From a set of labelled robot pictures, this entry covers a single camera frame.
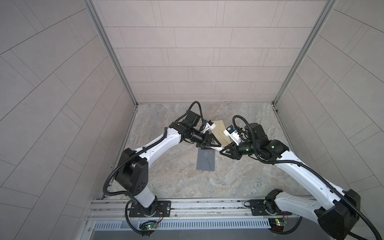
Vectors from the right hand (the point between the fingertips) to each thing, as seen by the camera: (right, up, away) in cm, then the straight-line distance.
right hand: (222, 153), depth 69 cm
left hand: (-1, +3, 0) cm, 3 cm away
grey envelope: (-7, -9, +18) cm, 21 cm away
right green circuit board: (+25, -33, -1) cm, 41 cm away
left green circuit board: (-33, -31, -5) cm, 45 cm away
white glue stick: (-2, +2, -1) cm, 3 cm away
